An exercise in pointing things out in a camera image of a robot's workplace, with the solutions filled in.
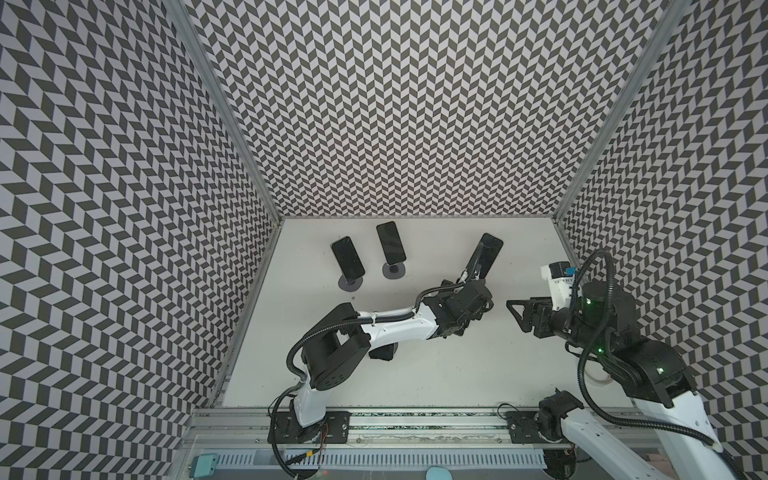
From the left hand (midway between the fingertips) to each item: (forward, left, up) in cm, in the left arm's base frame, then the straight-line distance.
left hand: (468, 291), depth 85 cm
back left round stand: (+8, +35, -8) cm, 37 cm away
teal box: (-39, +63, -7) cm, 75 cm away
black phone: (+13, +36, -1) cm, 38 cm away
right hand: (-14, -7, +14) cm, 21 cm away
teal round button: (-41, +11, -10) cm, 44 cm away
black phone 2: (+11, -6, +3) cm, 13 cm away
